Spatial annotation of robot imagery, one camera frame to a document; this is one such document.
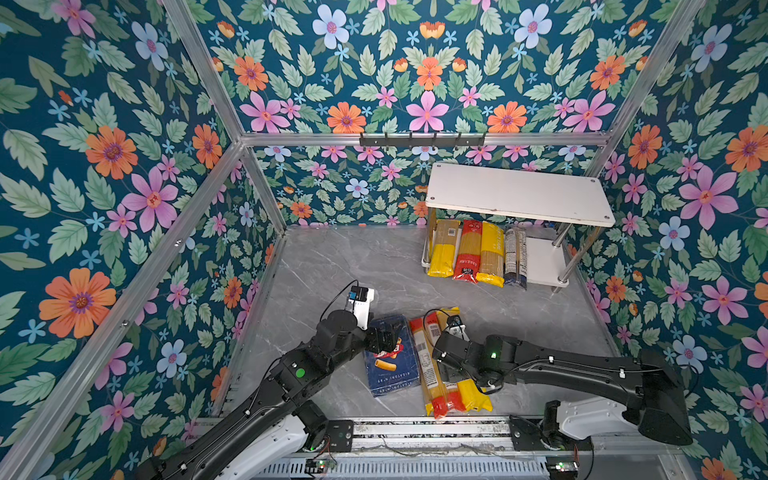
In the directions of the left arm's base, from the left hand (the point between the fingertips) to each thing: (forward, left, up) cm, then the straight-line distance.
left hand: (394, 320), depth 71 cm
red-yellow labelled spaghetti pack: (-12, -9, -16) cm, 22 cm away
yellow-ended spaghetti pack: (-15, -19, -16) cm, 29 cm away
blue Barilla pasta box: (-7, +1, -16) cm, 18 cm away
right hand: (-6, -15, -13) cm, 20 cm away
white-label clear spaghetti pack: (+26, -42, -12) cm, 50 cm away
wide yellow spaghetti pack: (+32, -18, -13) cm, 39 cm away
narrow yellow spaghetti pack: (+28, -35, -13) cm, 46 cm away
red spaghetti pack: (+30, -27, -14) cm, 43 cm away
